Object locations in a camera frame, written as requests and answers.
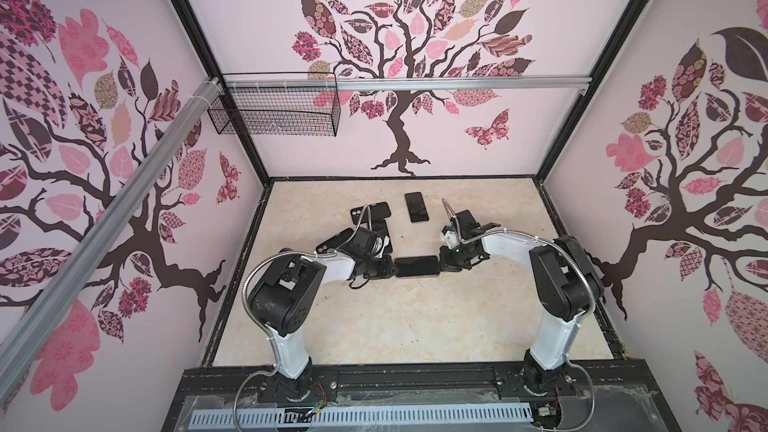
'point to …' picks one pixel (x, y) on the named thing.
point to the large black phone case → (335, 242)
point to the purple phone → (417, 266)
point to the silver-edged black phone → (416, 207)
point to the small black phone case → (379, 210)
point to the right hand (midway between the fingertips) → (436, 268)
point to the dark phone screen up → (380, 228)
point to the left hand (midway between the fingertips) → (397, 274)
